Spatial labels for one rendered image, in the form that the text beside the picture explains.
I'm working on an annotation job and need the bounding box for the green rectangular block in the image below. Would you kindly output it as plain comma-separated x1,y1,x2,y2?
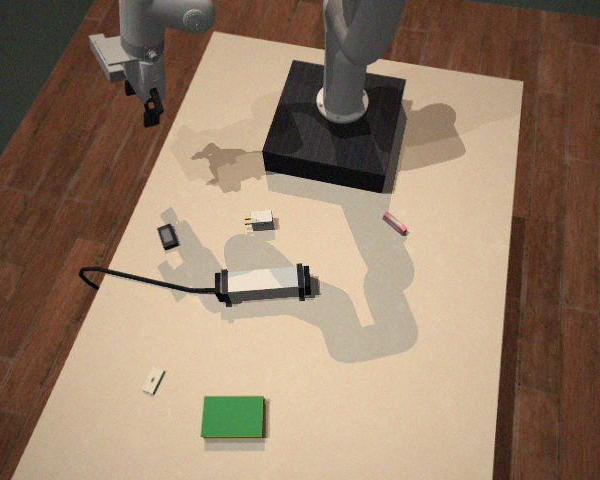
200,396,265,438

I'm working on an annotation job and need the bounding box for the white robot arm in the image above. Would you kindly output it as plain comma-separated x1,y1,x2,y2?
89,0,406,123

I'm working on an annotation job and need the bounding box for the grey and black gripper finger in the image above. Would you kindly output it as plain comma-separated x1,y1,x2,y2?
124,74,136,96
144,88,164,128

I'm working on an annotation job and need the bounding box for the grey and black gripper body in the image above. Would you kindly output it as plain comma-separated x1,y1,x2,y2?
122,51,165,104

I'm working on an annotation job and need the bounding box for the white plug charger with two brass prongs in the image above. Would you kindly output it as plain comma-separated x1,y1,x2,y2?
245,210,273,230

